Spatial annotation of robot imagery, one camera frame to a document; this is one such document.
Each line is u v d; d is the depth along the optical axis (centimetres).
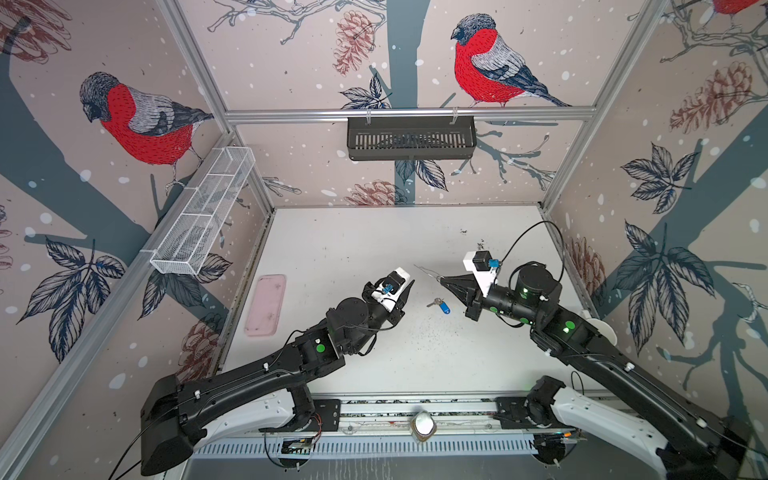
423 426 64
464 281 62
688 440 40
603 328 78
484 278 54
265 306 93
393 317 61
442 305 93
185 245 71
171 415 40
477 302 57
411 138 105
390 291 54
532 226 50
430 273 76
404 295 61
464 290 59
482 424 73
